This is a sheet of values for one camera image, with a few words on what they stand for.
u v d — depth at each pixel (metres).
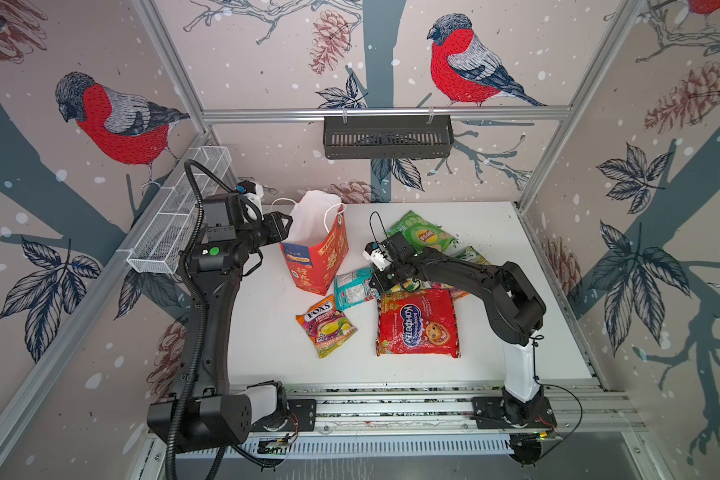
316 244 0.79
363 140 1.07
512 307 0.52
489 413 0.73
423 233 1.07
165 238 0.73
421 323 0.83
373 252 0.86
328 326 0.86
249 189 0.62
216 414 0.37
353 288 0.93
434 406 0.77
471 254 1.04
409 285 0.95
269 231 0.63
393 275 0.81
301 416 0.73
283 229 0.67
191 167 0.52
